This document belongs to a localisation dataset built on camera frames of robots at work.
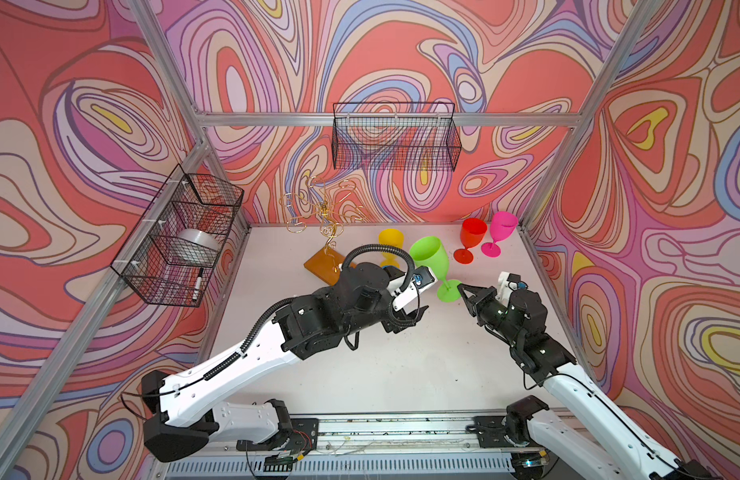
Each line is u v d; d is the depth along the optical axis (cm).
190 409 37
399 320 51
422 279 47
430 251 71
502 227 97
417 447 73
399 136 96
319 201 115
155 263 70
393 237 99
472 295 73
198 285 72
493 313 65
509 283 70
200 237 73
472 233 98
